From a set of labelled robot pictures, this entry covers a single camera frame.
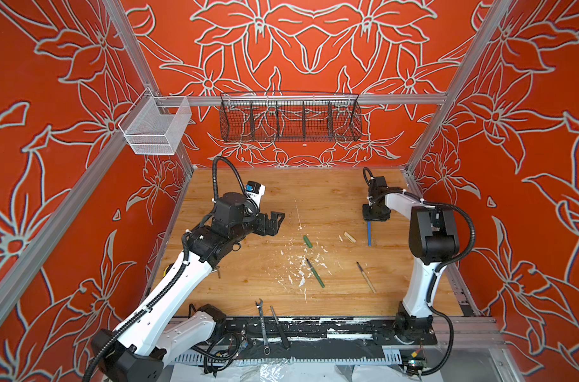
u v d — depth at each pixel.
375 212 0.86
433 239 0.54
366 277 0.84
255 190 0.61
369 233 0.95
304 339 0.73
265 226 0.61
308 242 0.93
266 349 0.70
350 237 0.94
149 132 0.89
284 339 0.71
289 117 0.97
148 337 0.38
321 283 0.83
